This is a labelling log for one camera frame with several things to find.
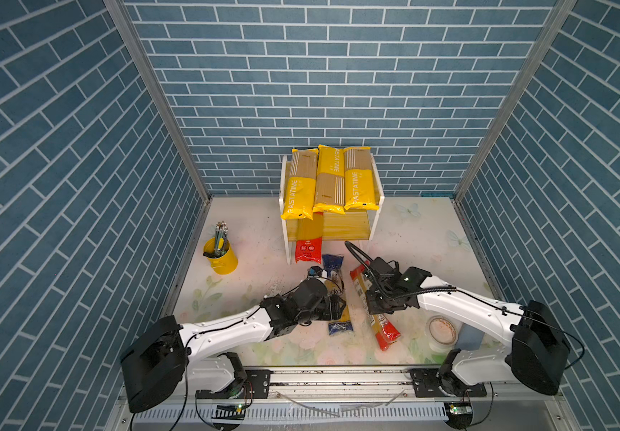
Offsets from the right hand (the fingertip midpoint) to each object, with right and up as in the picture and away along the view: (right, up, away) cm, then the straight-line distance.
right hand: (372, 306), depth 83 cm
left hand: (-9, 0, -4) cm, 10 cm away
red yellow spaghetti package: (-19, +21, +2) cm, 28 cm away
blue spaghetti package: (-11, +5, +10) cm, 16 cm away
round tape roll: (+22, -9, +2) cm, 24 cm away
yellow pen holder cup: (-49, +15, +6) cm, 52 cm away
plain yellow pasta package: (-13, +38, -5) cm, 41 cm away
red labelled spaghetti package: (+3, -5, -7) cm, 9 cm away
